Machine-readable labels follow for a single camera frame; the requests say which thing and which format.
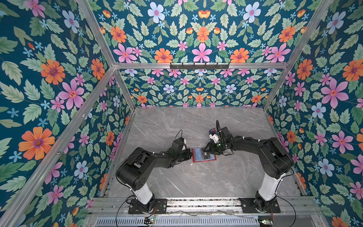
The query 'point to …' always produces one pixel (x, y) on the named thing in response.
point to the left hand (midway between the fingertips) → (195, 153)
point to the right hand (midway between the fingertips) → (208, 148)
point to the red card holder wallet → (214, 157)
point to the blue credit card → (199, 154)
